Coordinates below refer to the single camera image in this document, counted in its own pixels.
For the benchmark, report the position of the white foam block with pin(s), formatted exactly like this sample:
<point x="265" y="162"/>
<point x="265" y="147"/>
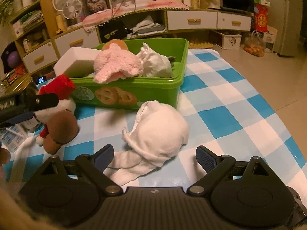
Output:
<point x="76" y="60"/>

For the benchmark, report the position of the small grey object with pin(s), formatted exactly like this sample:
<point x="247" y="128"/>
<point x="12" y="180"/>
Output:
<point x="172" y="61"/>

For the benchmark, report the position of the cardboard box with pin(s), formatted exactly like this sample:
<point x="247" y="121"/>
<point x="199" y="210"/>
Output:
<point x="271" y="38"/>

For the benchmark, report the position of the plastic bag of oranges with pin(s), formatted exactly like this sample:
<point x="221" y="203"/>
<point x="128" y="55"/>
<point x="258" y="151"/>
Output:
<point x="254" y="46"/>

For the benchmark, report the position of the beige fuzzy cloth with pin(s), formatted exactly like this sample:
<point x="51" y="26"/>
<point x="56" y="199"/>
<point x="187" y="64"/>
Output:
<point x="21" y="210"/>

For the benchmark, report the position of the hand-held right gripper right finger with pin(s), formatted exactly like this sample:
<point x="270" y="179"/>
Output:
<point x="206" y="158"/>

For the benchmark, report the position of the pink plush toy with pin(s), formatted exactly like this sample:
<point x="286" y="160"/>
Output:
<point x="115" y="62"/>

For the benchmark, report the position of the black bag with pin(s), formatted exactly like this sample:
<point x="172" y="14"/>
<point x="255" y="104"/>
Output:
<point x="112" y="31"/>

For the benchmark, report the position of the grey refrigerator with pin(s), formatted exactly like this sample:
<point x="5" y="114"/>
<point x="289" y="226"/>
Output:
<point x="287" y="19"/>

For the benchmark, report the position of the blue white milk carton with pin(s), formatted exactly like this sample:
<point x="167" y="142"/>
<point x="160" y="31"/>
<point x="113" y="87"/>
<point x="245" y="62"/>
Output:
<point x="12" y="139"/>

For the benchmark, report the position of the egg cartons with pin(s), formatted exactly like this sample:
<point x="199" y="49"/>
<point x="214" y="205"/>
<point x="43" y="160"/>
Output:
<point x="200" y="45"/>

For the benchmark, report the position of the white satin cloth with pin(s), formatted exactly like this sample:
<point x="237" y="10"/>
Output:
<point x="156" y="64"/>

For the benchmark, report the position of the white cabinet drawer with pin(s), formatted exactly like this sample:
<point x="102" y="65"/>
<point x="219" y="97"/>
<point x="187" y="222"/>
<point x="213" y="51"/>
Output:
<point x="76" y="40"/>
<point x="39" y="57"/>
<point x="233" y="21"/>
<point x="191" y="20"/>

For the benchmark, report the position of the folded clothes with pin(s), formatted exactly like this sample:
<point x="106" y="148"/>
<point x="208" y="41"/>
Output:
<point x="148" y="26"/>

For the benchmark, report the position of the round gold tin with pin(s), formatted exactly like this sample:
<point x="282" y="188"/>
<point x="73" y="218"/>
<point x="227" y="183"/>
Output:
<point x="16" y="86"/>

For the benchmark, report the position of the white fuzzy cloth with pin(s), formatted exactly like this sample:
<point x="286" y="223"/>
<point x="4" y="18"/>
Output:
<point x="163" y="129"/>

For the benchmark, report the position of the burger plush toy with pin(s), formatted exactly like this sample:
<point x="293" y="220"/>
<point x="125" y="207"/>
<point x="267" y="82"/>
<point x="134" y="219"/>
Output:
<point x="117" y="43"/>

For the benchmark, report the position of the purple ball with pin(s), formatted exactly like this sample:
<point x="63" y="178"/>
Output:
<point x="13" y="59"/>

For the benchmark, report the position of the stack of books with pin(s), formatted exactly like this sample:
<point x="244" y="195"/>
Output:
<point x="28" y="22"/>

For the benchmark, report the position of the wooden storage cabinet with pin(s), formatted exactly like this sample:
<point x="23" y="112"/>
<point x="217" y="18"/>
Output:
<point x="153" y="14"/>

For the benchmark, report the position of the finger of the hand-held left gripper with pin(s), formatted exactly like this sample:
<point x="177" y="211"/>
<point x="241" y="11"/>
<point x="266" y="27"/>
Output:
<point x="43" y="101"/>
<point x="19" y="119"/>

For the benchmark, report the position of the small camera with screen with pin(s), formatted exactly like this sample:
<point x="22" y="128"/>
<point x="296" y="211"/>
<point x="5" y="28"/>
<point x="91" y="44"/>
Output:
<point x="41" y="79"/>

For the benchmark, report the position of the blue white checkered tablecloth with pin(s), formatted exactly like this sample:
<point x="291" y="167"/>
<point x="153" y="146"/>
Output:
<point x="227" y="100"/>

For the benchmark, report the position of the orange red bag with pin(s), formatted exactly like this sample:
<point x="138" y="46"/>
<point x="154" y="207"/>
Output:
<point x="16" y="75"/>

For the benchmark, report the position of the framed cat picture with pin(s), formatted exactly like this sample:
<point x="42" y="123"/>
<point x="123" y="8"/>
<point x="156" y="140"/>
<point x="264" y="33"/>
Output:
<point x="94" y="0"/>

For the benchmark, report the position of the brown plush with red hat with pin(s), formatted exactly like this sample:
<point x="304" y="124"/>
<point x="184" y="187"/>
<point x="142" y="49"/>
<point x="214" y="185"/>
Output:
<point x="62" y="124"/>

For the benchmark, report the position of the potted green plant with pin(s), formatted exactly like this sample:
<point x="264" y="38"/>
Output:
<point x="12" y="0"/>

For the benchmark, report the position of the white patterned storage box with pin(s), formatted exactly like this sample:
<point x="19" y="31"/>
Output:
<point x="229" y="40"/>

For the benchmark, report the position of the red gift bag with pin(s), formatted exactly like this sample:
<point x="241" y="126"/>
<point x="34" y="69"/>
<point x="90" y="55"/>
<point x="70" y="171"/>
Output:
<point x="261" y="19"/>

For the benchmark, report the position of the person's left hand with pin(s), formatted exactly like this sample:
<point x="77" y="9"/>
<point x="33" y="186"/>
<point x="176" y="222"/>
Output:
<point x="4" y="155"/>

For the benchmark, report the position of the pink cloth with tassels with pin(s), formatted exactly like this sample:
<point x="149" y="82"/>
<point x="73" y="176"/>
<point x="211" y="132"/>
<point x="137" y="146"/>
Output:
<point x="153" y="6"/>

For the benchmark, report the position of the green plastic bin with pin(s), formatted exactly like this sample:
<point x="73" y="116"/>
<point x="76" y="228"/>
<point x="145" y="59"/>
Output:
<point x="153" y="91"/>

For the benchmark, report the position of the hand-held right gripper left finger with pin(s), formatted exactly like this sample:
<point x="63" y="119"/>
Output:
<point x="104" y="157"/>

